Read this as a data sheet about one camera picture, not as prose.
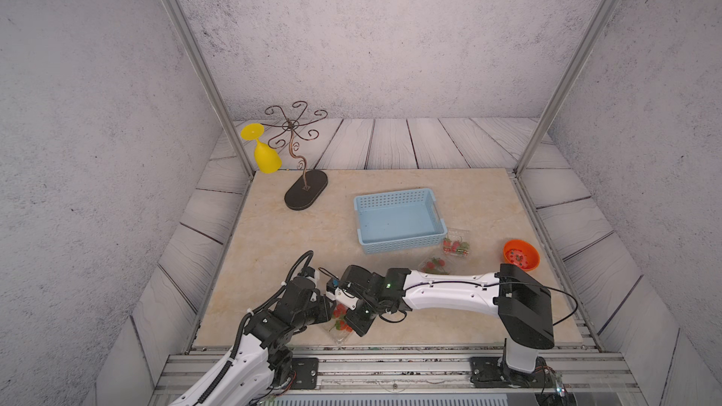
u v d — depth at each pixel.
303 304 0.65
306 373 0.73
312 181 1.16
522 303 0.48
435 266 0.92
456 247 0.95
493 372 0.73
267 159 0.96
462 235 1.00
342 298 0.69
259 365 0.54
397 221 1.07
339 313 0.67
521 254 0.91
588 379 0.72
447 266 0.91
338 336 0.76
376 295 0.59
